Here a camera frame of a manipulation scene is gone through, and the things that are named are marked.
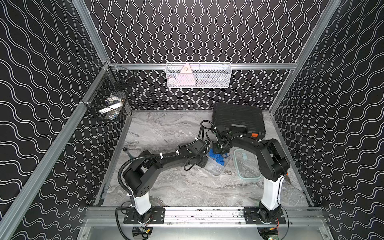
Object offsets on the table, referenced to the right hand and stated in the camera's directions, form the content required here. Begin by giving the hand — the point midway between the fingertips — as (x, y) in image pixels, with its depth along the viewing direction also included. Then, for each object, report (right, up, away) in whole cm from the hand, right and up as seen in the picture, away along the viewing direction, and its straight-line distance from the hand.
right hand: (217, 150), depth 98 cm
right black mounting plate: (+13, -28, -25) cm, 40 cm away
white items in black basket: (-57, +26, -23) cm, 66 cm away
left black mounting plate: (-47, -29, -24) cm, 60 cm away
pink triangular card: (-20, +44, -9) cm, 49 cm away
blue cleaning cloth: (-1, -3, -9) cm, 10 cm away
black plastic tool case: (+17, +21, +9) cm, 29 cm away
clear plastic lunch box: (-2, -6, -10) cm, 11 cm away
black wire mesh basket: (-68, +46, -2) cm, 82 cm away
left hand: (-9, -4, -8) cm, 13 cm away
